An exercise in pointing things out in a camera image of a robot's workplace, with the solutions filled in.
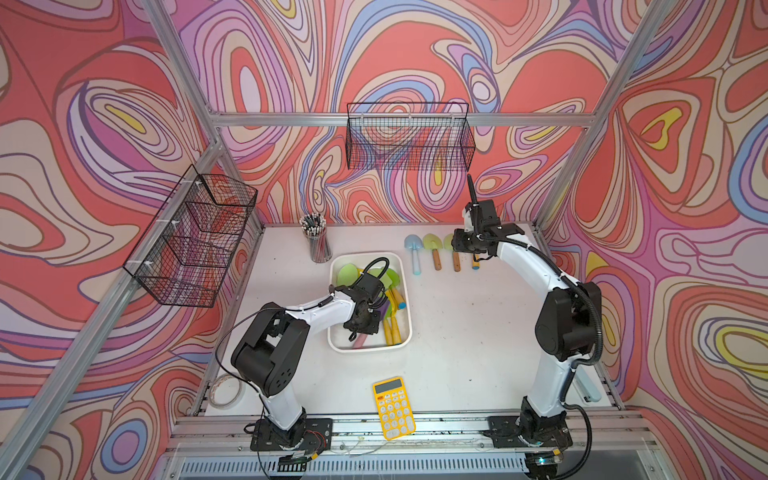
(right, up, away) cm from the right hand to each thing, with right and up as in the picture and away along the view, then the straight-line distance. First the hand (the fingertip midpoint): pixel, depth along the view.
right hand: (458, 248), depth 94 cm
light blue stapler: (+31, -37, -15) cm, 50 cm away
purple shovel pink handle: (-31, -27, -6) cm, 41 cm away
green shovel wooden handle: (-5, +3, +19) cm, 20 cm away
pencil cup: (-47, +7, +2) cm, 47 cm away
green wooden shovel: (+3, -2, +14) cm, 15 cm away
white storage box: (-21, -25, -7) cm, 33 cm away
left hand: (-26, -25, -2) cm, 37 cm away
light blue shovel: (-12, +3, +20) cm, 24 cm away
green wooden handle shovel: (-36, -9, +8) cm, 38 cm away
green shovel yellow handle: (+10, -6, +14) cm, 18 cm away
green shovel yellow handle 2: (-21, -10, +8) cm, 24 cm away
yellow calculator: (-21, -42, -17) cm, 50 cm away
